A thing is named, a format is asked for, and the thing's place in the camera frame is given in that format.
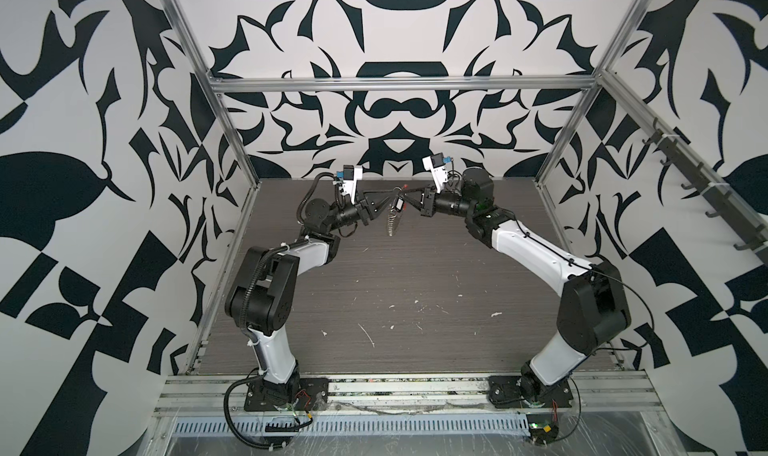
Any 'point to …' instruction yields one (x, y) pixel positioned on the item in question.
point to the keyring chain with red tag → (398, 205)
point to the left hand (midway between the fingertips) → (395, 189)
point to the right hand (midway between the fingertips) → (404, 192)
